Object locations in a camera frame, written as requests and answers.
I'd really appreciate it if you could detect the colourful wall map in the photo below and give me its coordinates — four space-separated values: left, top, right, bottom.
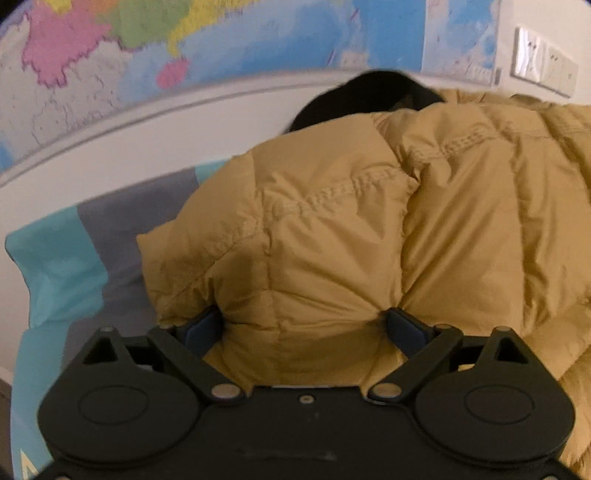
0 0 505 175

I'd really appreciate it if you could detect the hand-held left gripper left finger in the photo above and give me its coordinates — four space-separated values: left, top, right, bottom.
81 309 245 407

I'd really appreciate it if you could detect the teal and grey bed sheet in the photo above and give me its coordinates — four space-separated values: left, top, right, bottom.
4 159 232 480

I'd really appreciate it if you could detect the tan puffer jacket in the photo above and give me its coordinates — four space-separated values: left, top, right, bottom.
136 69 591 480

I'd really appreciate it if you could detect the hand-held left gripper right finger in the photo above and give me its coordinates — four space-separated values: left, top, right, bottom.
367 308 529 402

